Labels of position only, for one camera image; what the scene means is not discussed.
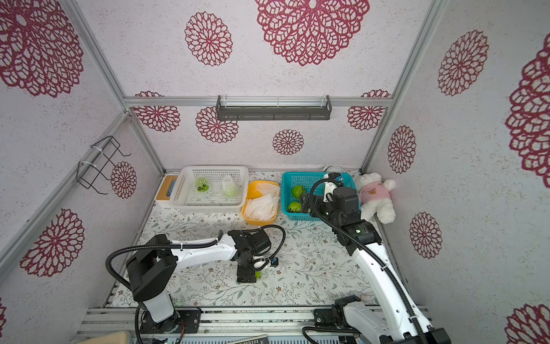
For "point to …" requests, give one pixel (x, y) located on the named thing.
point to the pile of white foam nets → (262, 208)
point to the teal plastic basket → (307, 180)
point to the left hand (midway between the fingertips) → (248, 269)
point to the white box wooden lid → (162, 198)
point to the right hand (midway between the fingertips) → (311, 194)
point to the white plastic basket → (184, 197)
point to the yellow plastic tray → (253, 192)
